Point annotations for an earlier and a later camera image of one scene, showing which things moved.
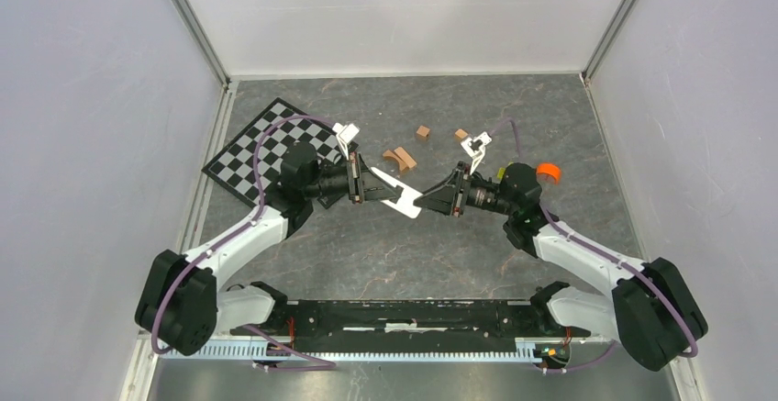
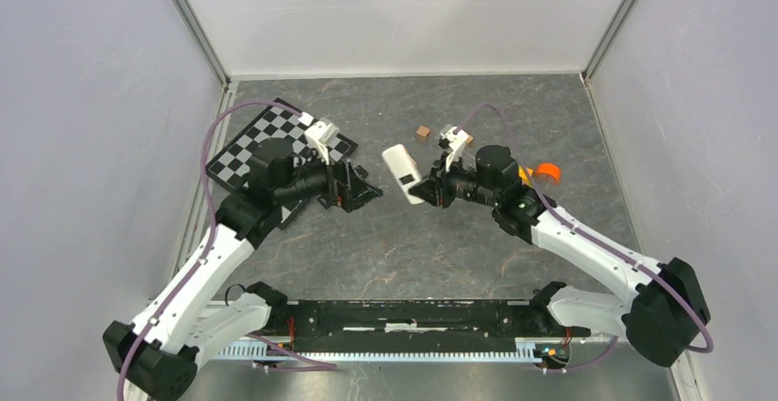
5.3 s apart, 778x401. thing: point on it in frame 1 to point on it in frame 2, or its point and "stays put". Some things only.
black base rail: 416,322 stays put
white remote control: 407,198 to 405,170
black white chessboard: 233,166 stays put
